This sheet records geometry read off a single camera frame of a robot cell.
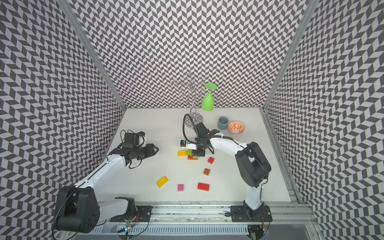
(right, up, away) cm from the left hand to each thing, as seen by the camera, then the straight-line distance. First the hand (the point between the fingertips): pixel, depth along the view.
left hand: (155, 151), depth 86 cm
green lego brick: (+20, 0, 0) cm, 20 cm away
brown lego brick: (+30, -12, 0) cm, 32 cm away
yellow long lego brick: (+6, -16, -4) cm, 17 cm away
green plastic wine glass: (+31, +30, +5) cm, 44 cm away
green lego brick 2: (+24, -4, +4) cm, 24 cm away
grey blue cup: (+43, +17, +19) cm, 50 cm away
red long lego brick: (+21, -5, +3) cm, 22 cm away
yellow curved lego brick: (+15, -3, +7) cm, 17 cm away
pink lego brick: (+16, -19, -6) cm, 25 cm away
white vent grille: (+21, -34, -17) cm, 43 cm away
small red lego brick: (+33, -6, +4) cm, 34 cm away
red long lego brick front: (+28, -18, -6) cm, 34 cm away
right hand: (+23, 0, +3) cm, 24 cm away
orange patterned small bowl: (+52, +13, +18) cm, 57 cm away
